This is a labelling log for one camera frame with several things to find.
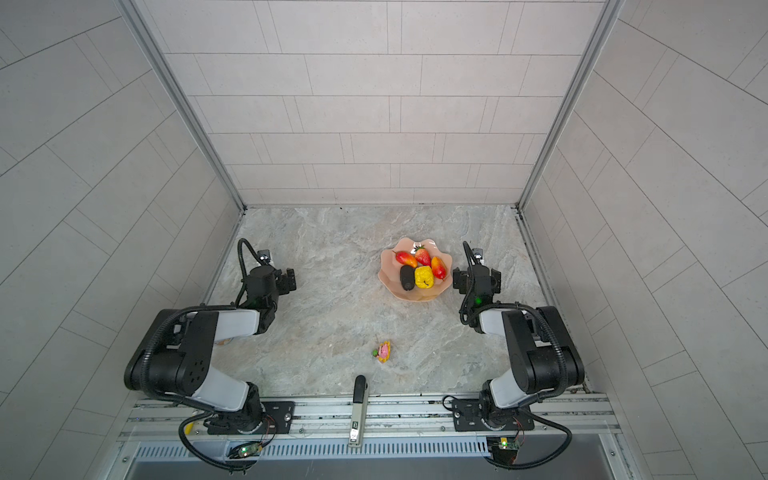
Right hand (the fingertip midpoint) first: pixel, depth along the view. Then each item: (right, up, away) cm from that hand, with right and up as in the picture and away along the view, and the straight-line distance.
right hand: (474, 266), depth 95 cm
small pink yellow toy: (-28, -20, -17) cm, 39 cm away
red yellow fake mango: (-22, +2, +1) cm, 22 cm away
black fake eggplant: (-22, -3, -1) cm, 22 cm away
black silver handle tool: (-34, -31, -25) cm, 52 cm away
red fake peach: (-12, 0, -3) cm, 13 cm away
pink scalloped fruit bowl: (-27, -2, -1) cm, 28 cm away
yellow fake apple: (-16, -3, -3) cm, 17 cm away
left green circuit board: (-59, -37, -29) cm, 75 cm away
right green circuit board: (0, -39, -27) cm, 47 cm away
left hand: (-62, +1, -1) cm, 62 cm away
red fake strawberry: (-17, +3, +2) cm, 17 cm away
